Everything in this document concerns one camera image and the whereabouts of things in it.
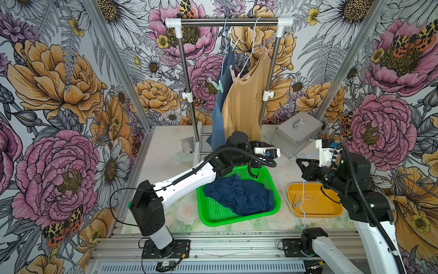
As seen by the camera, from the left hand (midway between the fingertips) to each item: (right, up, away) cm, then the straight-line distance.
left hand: (270, 151), depth 70 cm
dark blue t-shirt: (-10, -21, +9) cm, 25 cm away
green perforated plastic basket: (-24, -31, +15) cm, 42 cm away
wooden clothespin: (+24, -25, +18) cm, 39 cm away
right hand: (+8, -5, -5) cm, 11 cm away
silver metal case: (+22, +8, +29) cm, 37 cm away
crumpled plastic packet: (-41, +2, +38) cm, 56 cm away
